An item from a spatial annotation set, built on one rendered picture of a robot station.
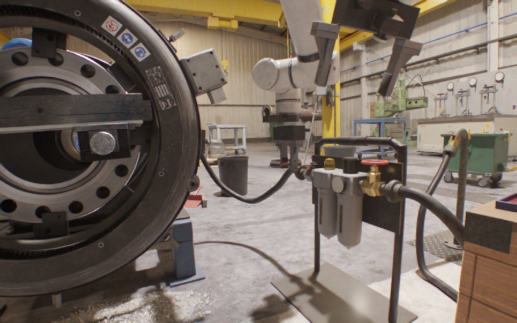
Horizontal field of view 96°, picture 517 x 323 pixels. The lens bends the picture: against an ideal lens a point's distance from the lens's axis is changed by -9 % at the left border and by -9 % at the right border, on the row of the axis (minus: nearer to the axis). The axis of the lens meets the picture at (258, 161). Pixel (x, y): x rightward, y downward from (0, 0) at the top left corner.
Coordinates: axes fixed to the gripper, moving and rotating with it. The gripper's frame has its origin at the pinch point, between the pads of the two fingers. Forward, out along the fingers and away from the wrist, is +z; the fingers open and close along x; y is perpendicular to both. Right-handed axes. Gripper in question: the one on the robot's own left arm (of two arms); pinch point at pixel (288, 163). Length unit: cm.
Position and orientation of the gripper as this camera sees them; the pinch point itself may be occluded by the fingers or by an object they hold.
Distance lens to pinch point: 89.7
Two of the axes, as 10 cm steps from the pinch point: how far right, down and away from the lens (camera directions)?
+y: 8.9, -0.7, 4.5
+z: 0.3, 9.9, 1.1
